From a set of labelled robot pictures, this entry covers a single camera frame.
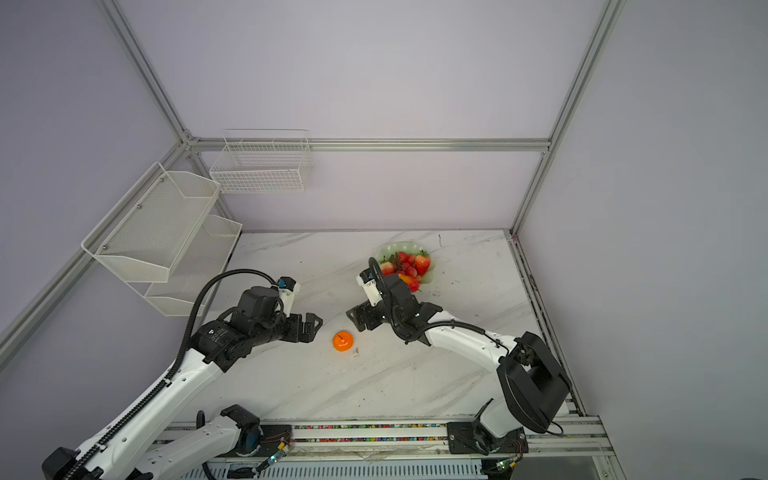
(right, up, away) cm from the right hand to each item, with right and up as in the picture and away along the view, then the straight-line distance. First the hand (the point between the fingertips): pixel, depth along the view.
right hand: (357, 305), depth 81 cm
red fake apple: (+20, +12, +20) cm, 31 cm away
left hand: (-13, -3, -6) cm, 15 cm away
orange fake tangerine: (-5, -12, +6) cm, 14 cm away
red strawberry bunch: (+15, +11, +22) cm, 29 cm away
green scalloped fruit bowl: (+17, +17, +26) cm, 36 cm away
